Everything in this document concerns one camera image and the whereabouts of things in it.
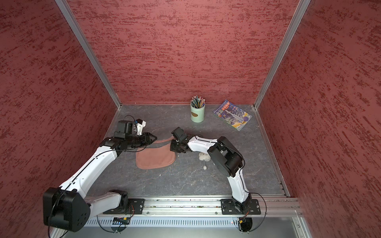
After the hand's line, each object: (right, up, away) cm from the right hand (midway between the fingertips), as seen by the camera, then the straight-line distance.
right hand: (172, 150), depth 94 cm
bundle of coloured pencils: (+17, +33, +10) cm, 38 cm away
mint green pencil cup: (+16, +27, +7) cm, 32 cm away
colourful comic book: (+44, +24, +20) cm, 54 cm away
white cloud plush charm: (+21, -3, -5) cm, 22 cm away
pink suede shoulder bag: (-9, -2, -4) cm, 10 cm away
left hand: (-9, +8, -13) cm, 17 cm away
